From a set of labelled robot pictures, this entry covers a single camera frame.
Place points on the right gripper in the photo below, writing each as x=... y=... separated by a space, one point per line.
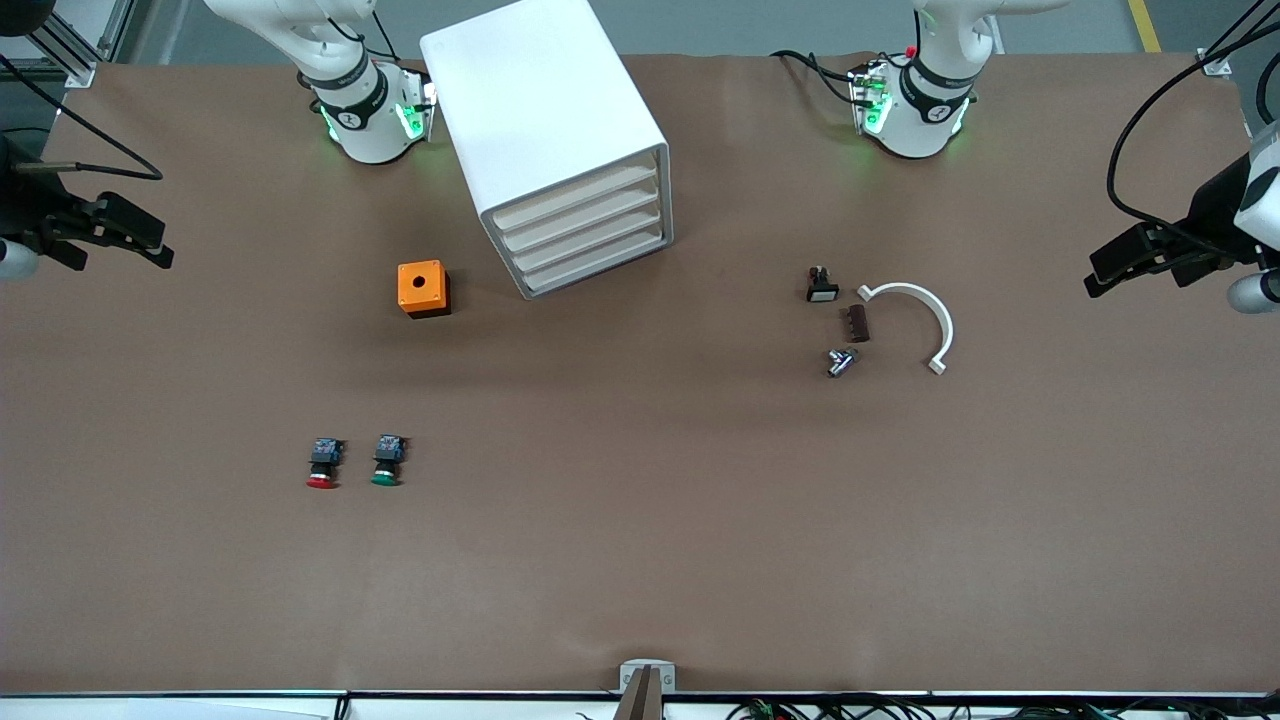
x=28 y=205

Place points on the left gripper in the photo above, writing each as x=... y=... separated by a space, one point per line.
x=1211 y=212

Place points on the red push button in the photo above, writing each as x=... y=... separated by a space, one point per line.
x=322 y=465

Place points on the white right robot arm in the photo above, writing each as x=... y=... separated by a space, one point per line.
x=365 y=120

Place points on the green push button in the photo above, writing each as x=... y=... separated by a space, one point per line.
x=386 y=462

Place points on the white drawer cabinet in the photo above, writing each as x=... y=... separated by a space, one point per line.
x=530 y=90

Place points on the brown terminal block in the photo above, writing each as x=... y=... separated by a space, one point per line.
x=855 y=324

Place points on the small silver metal connector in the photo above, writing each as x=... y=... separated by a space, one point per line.
x=841 y=363

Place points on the aluminium frame profile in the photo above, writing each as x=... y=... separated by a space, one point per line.
x=85 y=55
x=1222 y=62

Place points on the white curved plastic bracket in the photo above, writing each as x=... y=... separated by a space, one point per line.
x=905 y=289

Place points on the orange button enclosure box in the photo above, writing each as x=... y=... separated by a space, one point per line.
x=415 y=290

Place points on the small black switch component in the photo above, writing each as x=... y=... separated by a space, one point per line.
x=822 y=288

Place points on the white table edge rail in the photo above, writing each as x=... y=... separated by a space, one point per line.
x=200 y=706

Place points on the grey metal bracket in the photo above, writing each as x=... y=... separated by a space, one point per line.
x=630 y=672

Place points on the brown post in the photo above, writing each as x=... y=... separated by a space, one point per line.
x=642 y=700

